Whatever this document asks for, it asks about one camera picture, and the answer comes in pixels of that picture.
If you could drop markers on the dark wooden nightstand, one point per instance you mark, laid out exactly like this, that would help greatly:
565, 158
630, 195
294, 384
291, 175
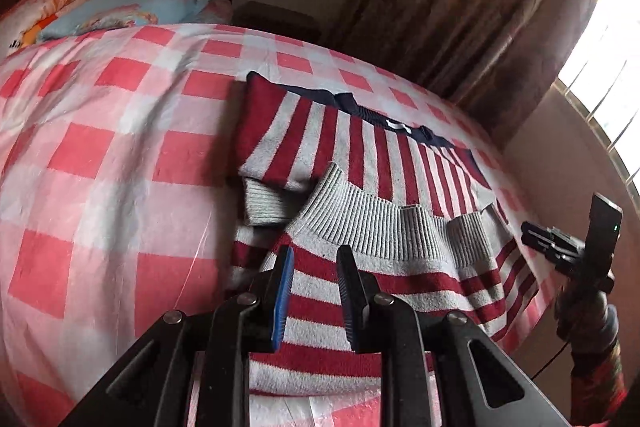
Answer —
275, 22

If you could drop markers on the person's right forearm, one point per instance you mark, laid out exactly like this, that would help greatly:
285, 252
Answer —
600, 387

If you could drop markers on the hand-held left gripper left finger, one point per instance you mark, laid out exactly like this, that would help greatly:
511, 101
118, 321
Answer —
281, 302

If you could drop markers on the orange floral pillow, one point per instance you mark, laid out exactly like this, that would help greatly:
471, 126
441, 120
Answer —
35, 12

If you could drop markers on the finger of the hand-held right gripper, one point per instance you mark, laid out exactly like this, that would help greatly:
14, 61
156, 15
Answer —
550, 242

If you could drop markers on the barred window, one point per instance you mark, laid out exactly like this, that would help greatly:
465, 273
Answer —
610, 82

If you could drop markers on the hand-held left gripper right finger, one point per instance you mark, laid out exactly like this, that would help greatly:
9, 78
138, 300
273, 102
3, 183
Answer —
350, 299

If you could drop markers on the floral brown curtain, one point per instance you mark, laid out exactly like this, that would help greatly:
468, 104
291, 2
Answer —
450, 7

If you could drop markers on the pink checked bed cover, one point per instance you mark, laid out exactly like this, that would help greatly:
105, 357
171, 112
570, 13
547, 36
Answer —
100, 167

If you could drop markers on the light blue floral pillow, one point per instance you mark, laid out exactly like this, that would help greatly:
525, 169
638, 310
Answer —
125, 9

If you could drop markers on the pink floral pillow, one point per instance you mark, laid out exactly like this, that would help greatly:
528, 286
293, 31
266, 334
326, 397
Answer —
215, 12

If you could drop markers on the red grey striped sweater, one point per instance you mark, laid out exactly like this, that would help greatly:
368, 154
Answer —
380, 187

